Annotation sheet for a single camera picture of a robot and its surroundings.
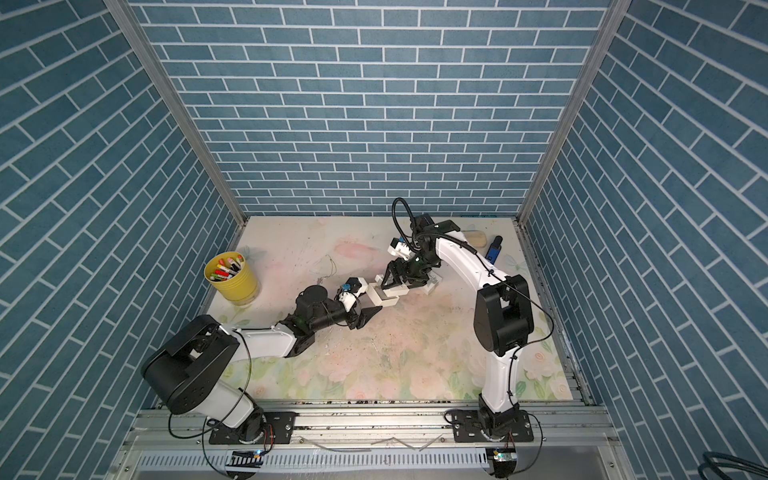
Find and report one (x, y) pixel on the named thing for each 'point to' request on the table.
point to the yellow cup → (242, 288)
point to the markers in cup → (227, 269)
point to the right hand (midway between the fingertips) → (396, 287)
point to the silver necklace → (316, 273)
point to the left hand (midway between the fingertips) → (380, 301)
